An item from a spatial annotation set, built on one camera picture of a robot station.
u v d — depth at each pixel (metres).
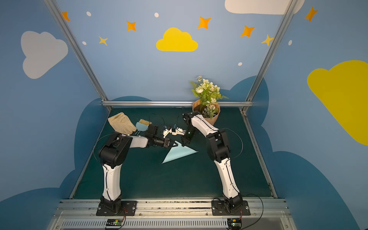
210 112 0.93
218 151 0.61
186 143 0.87
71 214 0.73
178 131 0.87
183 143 0.93
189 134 0.86
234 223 0.73
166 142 0.88
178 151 0.94
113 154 0.56
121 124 1.11
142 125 1.11
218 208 0.74
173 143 0.93
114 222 0.72
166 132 0.93
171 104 1.22
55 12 0.70
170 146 0.92
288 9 0.71
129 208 0.74
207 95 0.90
